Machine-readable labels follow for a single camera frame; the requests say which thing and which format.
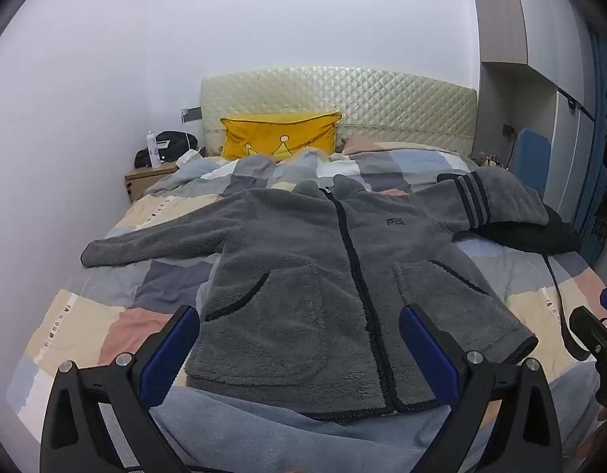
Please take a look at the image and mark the wooden nightstand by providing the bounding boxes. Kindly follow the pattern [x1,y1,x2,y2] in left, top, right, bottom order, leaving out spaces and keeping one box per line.
[125,162,182,203]

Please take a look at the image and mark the black garment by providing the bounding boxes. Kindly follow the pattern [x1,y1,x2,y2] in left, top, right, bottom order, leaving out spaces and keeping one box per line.
[473,204,583,255]

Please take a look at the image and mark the yellow crown print pillow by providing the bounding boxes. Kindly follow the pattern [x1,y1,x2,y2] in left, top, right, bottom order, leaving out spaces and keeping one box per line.
[219,112,343,161]

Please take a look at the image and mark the cream quilted headboard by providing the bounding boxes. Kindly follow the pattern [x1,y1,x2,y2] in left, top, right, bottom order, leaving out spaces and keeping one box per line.
[200,65,479,159]

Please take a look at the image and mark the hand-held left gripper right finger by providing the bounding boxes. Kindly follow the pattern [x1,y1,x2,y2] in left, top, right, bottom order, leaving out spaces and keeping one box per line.
[399,303,566,473]

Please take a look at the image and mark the white spray bottle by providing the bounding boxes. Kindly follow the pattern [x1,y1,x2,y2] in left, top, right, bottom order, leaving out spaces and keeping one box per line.
[145,130,161,169]

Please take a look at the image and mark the grey white wardrobe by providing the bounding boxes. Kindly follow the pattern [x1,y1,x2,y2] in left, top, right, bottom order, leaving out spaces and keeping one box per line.
[468,0,607,267]

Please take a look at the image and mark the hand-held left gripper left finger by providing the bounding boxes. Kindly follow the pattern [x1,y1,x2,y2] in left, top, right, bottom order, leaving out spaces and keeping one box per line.
[40,304,202,473]

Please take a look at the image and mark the blue padded board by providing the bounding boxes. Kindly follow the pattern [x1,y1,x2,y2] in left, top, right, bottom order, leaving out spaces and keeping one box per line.
[510,128,551,204]

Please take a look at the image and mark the patchwork pastel duvet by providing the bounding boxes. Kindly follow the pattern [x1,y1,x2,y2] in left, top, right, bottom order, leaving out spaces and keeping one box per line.
[5,145,602,454]

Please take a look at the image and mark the black bag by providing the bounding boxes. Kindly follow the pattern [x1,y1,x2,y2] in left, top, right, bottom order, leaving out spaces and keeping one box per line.
[134,130,202,168]

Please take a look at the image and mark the patchwork pillow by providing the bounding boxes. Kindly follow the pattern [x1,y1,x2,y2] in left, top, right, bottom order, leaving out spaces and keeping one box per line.
[339,135,464,157]

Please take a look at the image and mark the grey fleece zip jacket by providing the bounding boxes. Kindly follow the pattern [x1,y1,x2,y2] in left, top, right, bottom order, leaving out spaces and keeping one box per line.
[81,165,550,422]

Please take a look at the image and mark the black cable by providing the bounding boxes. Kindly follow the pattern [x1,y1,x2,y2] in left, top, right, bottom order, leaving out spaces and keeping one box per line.
[544,253,588,363]

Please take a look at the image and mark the blue curtain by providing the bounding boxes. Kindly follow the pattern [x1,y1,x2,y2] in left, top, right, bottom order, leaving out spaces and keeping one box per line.
[585,20,607,171]

